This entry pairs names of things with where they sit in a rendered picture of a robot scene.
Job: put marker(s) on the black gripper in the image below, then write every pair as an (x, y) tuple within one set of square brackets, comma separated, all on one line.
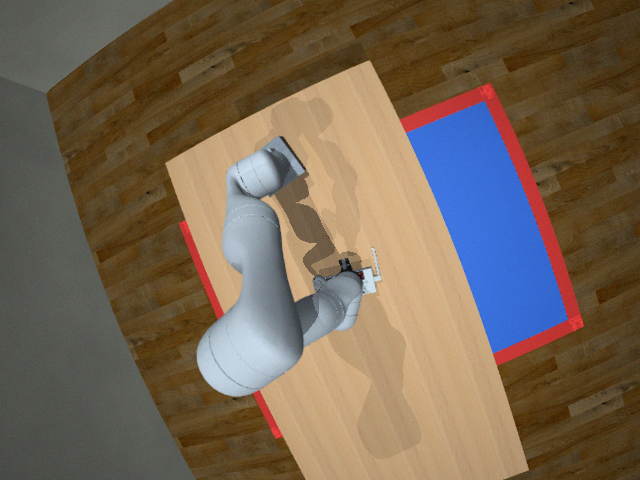
[(345, 266)]

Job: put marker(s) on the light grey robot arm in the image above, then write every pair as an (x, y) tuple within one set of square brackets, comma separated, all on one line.
[(263, 335)]

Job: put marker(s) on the white power strip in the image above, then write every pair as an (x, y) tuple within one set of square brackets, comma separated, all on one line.
[(367, 277)]

